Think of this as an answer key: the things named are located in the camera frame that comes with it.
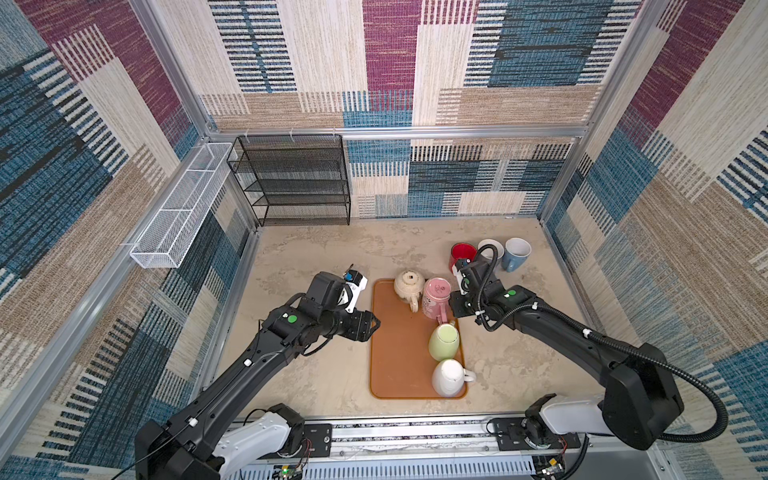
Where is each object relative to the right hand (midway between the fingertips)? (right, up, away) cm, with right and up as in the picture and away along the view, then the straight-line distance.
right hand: (456, 305), depth 85 cm
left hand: (-24, -1, -11) cm, 26 cm away
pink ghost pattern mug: (-6, +2, 0) cm, 6 cm away
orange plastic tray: (-15, -16, -1) cm, 22 cm away
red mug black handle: (+6, +15, +18) cm, 25 cm away
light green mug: (-5, -8, -6) cm, 11 cm away
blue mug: (+23, +15, +15) cm, 32 cm away
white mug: (-4, -15, -11) cm, 19 cm away
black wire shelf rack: (-53, +41, +23) cm, 71 cm away
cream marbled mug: (-13, +4, +6) cm, 15 cm away
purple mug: (+16, +15, +20) cm, 29 cm away
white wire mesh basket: (-70, +20, -13) cm, 74 cm away
